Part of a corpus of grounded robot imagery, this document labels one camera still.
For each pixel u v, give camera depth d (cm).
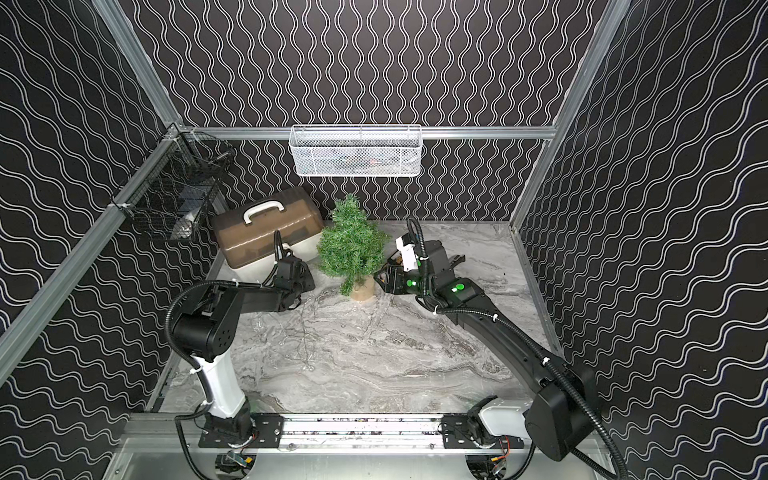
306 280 90
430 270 58
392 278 69
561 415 40
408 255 70
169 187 93
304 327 93
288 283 82
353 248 77
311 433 76
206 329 52
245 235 93
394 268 68
